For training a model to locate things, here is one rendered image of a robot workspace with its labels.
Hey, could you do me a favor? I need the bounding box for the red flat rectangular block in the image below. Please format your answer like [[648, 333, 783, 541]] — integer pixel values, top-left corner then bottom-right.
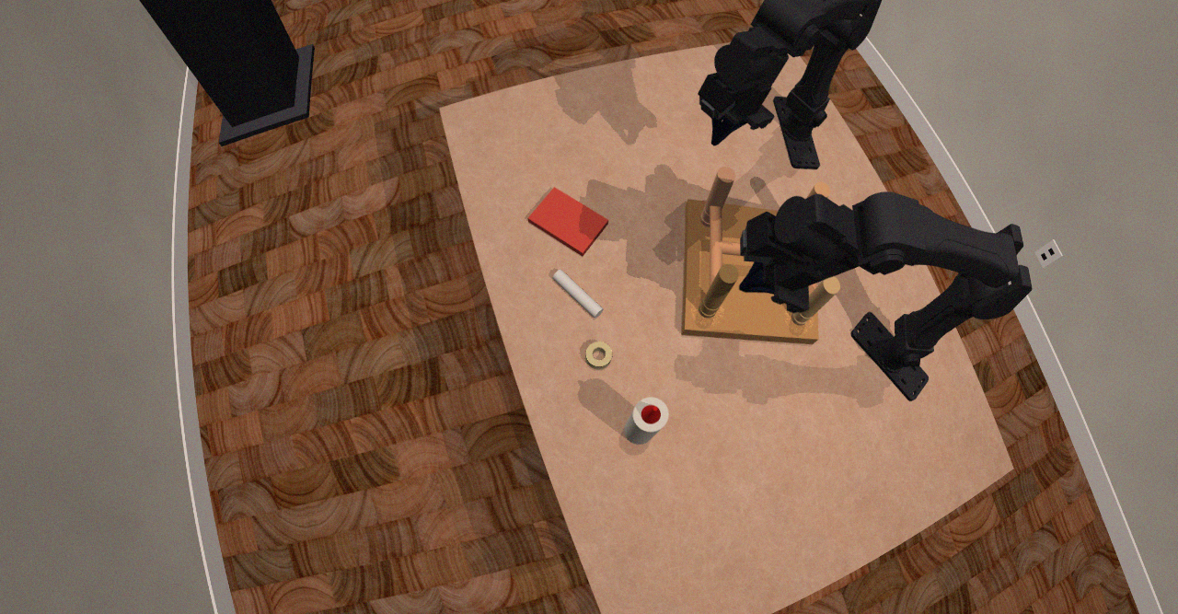
[[528, 187, 608, 256]]

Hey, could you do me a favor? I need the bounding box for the white cylinder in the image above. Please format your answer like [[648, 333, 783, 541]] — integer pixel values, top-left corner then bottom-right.
[[552, 269, 604, 318]]

